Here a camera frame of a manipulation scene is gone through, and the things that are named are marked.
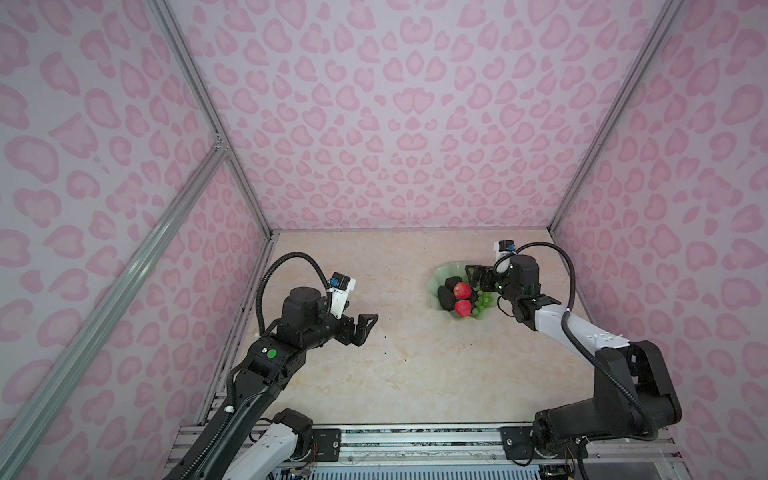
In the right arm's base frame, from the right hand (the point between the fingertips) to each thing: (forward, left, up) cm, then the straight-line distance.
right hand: (481, 264), depth 88 cm
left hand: (-19, +33, +8) cm, 39 cm away
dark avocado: (-4, +9, -12) cm, 16 cm away
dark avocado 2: (+2, +7, -12) cm, 14 cm away
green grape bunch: (-6, -2, -11) cm, 12 cm away
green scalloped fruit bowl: (+4, +11, -12) cm, 17 cm away
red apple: (-3, +4, -10) cm, 11 cm away
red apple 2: (-9, +5, -10) cm, 14 cm away
